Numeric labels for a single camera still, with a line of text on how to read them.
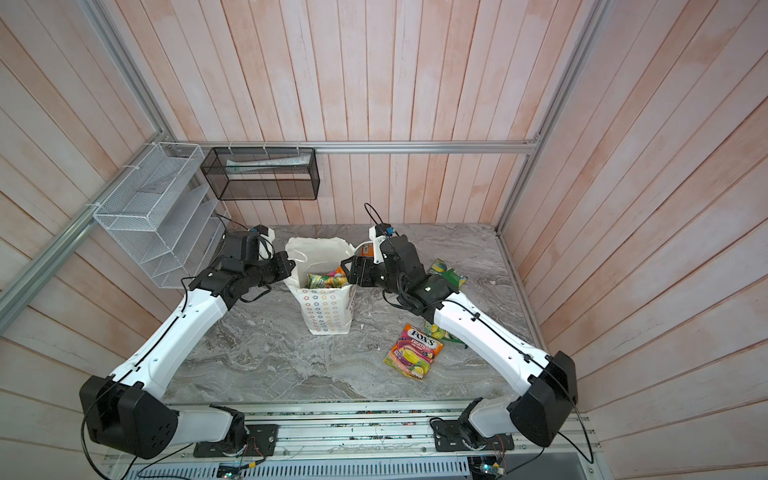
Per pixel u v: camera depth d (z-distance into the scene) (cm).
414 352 86
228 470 72
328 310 78
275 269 70
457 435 73
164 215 73
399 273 54
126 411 39
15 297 51
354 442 74
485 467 71
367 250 76
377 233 66
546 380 41
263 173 103
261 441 73
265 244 62
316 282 87
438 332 89
